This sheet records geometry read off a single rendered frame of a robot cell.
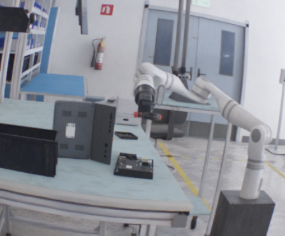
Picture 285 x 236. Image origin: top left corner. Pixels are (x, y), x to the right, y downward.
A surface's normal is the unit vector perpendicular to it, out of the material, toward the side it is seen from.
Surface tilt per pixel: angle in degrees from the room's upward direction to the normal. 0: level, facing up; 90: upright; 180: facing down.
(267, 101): 90
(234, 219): 90
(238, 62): 90
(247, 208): 90
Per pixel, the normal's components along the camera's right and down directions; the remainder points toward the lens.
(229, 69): 0.10, 0.15
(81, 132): 0.36, 0.17
